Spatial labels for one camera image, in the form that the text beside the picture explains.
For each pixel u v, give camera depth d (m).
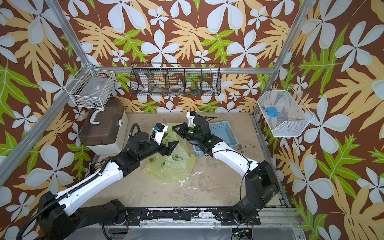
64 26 0.73
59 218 0.38
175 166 0.75
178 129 0.73
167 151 0.66
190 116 0.73
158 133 0.62
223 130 1.09
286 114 0.83
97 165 0.91
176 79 0.98
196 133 0.63
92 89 0.86
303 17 0.71
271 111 0.86
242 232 0.73
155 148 0.64
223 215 0.74
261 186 0.43
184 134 0.69
